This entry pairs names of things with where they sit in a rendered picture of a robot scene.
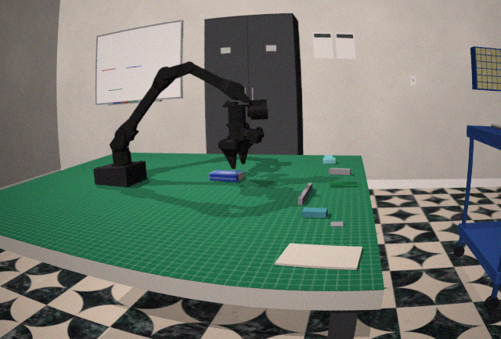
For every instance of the green cutting mat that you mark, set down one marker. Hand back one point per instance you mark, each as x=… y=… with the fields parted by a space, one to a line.
x=180 y=224

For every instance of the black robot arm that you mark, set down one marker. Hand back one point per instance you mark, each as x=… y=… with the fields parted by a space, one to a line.
x=257 y=109

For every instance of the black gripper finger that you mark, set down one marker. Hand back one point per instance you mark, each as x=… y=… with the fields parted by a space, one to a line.
x=243 y=152
x=231 y=156

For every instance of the teal rectangular block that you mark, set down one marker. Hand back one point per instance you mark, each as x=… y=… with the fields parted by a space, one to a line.
x=314 y=212

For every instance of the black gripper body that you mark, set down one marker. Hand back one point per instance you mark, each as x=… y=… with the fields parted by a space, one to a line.
x=232 y=141

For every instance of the beige flat rectangular slab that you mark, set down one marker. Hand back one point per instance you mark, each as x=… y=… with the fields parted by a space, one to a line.
x=320 y=256

